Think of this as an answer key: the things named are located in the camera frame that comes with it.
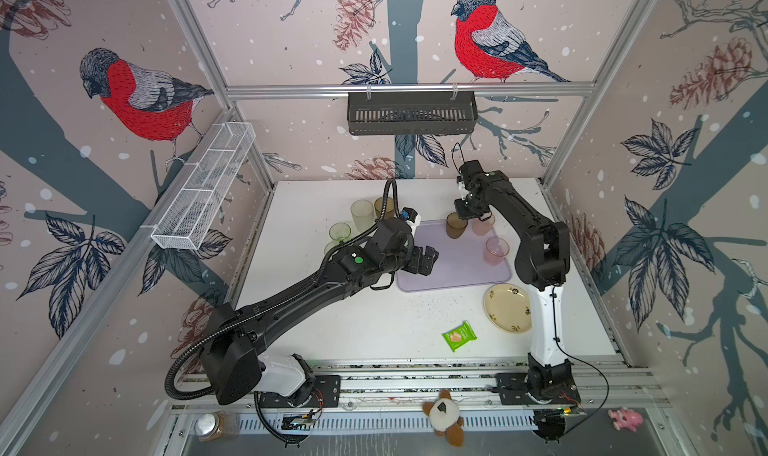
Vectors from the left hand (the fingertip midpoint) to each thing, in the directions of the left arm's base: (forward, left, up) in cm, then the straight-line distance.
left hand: (425, 251), depth 74 cm
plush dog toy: (-32, -3, -20) cm, 38 cm away
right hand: (+23, -17, -15) cm, 32 cm away
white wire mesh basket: (+6, +58, +8) cm, 59 cm away
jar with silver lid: (-34, +46, -13) cm, 58 cm away
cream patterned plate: (-6, -26, -21) cm, 34 cm away
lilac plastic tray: (+10, -15, -23) cm, 30 cm away
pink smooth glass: (+12, -26, -20) cm, 35 cm away
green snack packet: (-14, -10, -22) cm, 28 cm away
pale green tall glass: (+24, +18, -14) cm, 33 cm away
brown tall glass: (+22, -14, -19) cm, 33 cm away
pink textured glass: (+20, -23, -17) cm, 34 cm away
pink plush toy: (-33, -45, -19) cm, 59 cm away
